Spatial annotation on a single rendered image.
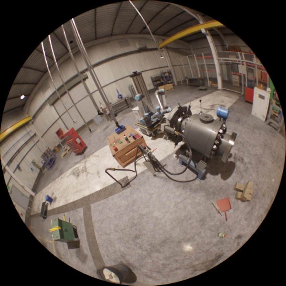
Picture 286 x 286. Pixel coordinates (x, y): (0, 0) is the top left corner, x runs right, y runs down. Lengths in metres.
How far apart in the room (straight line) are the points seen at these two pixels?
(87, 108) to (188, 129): 9.15
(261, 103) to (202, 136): 3.87
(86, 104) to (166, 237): 9.93
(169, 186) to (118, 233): 1.28
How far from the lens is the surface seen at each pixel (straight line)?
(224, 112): 1.43
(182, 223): 1.56
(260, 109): 4.76
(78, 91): 9.82
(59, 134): 11.21
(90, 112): 9.65
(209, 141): 1.23
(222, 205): 1.73
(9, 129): 11.36
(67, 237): 2.49
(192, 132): 1.33
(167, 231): 1.57
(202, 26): 9.41
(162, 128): 1.46
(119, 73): 9.86
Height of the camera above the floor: 1.55
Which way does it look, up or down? 37 degrees down
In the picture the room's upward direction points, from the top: 24 degrees counter-clockwise
